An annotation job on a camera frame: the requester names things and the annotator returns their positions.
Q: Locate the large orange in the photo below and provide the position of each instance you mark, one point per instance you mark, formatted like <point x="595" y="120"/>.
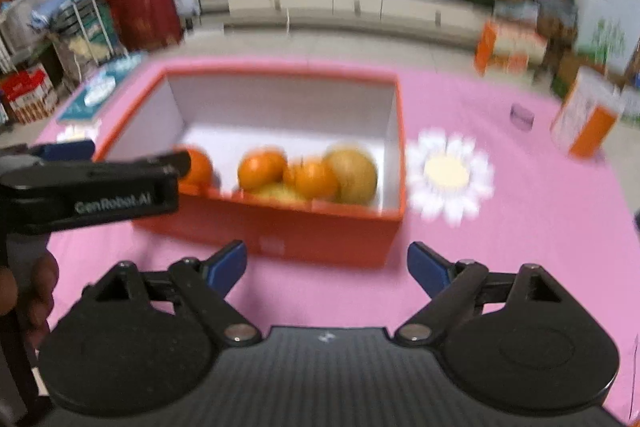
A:
<point x="200" y="169"/>

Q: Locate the round yellow pear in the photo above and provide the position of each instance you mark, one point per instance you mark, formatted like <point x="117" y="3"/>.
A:
<point x="355" y="172"/>

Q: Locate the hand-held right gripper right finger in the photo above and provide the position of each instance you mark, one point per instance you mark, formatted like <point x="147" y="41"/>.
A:
<point x="425" y="267"/>

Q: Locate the orange and white carton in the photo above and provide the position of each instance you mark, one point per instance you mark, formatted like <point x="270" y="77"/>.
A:
<point x="510" y="47"/>

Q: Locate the person's left hand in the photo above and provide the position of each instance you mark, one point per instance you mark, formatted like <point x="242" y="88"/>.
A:
<point x="42" y="279"/>

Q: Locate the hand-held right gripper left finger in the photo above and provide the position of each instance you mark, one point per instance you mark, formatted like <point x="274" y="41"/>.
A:
<point x="227" y="264"/>

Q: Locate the pink flower tablecloth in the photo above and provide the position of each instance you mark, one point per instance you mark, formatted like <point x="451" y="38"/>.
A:
<point x="525" y="232"/>

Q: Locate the red and white carton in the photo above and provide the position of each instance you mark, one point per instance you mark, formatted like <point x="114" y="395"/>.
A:
<point x="27" y="97"/>

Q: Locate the metal shopping cart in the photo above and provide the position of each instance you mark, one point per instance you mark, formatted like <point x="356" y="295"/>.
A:
<point x="80" y="27"/>

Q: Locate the small orange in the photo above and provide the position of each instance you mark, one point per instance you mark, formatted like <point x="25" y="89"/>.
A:
<point x="314" y="181"/>
<point x="260" y="169"/>

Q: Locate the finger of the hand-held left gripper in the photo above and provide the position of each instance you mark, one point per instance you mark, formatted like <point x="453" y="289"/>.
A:
<point x="180" y="163"/>
<point x="65" y="150"/>

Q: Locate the teal book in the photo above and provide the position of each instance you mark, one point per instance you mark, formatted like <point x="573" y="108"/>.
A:
<point x="95" y="92"/>

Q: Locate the orange cardboard box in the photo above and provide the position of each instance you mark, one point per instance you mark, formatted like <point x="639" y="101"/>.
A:
<point x="325" y="237"/>

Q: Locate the large red paper bag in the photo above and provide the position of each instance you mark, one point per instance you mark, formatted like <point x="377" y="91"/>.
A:
<point x="142" y="7"/>

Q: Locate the orange and white canister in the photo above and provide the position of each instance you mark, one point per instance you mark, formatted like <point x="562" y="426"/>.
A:
<point x="590" y="117"/>

